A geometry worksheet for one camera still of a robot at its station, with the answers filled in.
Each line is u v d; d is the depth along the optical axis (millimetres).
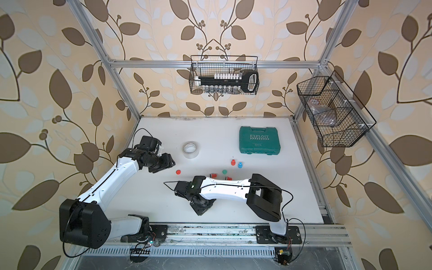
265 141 1019
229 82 845
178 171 938
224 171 938
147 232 666
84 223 404
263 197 452
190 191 565
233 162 963
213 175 912
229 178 906
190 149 1040
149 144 667
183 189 624
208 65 911
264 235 732
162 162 743
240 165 954
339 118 728
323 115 704
